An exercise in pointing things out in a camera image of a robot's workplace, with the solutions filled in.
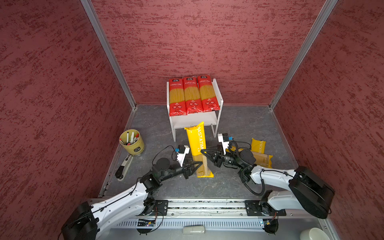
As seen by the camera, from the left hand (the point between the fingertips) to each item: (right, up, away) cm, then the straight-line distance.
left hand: (200, 164), depth 71 cm
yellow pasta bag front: (-1, +12, -6) cm, 14 cm away
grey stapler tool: (-45, -8, +10) cm, 47 cm away
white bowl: (+48, -27, -10) cm, 56 cm away
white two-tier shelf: (+7, +23, +20) cm, 31 cm away
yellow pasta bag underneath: (+39, +5, +24) cm, 46 cm away
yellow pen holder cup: (-42, +9, +18) cm, 47 cm away
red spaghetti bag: (+5, +33, +4) cm, 33 cm away
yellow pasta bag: (+37, -2, +16) cm, 41 cm away
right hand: (0, +6, -4) cm, 7 cm away
